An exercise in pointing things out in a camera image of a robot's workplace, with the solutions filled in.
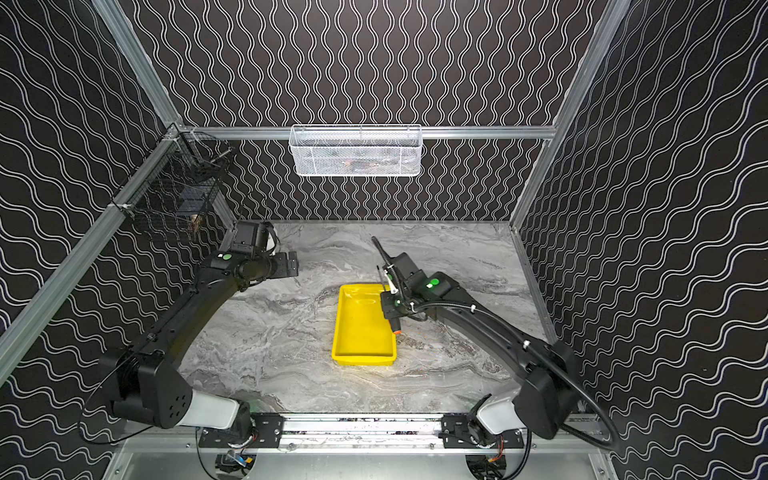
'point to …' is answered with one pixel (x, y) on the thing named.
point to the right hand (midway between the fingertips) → (389, 305)
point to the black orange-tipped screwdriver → (395, 323)
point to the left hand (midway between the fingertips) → (291, 264)
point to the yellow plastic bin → (362, 334)
